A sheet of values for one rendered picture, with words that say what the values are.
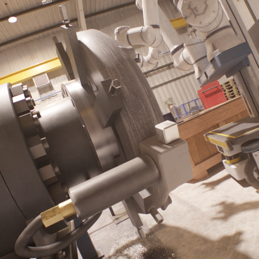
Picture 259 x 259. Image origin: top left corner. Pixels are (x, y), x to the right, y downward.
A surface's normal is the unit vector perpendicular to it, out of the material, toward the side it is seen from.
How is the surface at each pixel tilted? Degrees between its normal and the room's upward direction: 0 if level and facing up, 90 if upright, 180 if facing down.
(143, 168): 72
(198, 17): 100
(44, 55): 90
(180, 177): 113
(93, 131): 93
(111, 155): 118
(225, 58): 90
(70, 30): 131
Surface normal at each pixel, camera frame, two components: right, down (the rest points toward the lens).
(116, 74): 0.18, -0.33
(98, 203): 0.37, 0.15
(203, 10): -0.35, 0.32
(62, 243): 0.43, -0.56
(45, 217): 0.03, -0.58
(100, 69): -0.38, -0.15
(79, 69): 0.46, 0.50
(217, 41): -0.67, -0.13
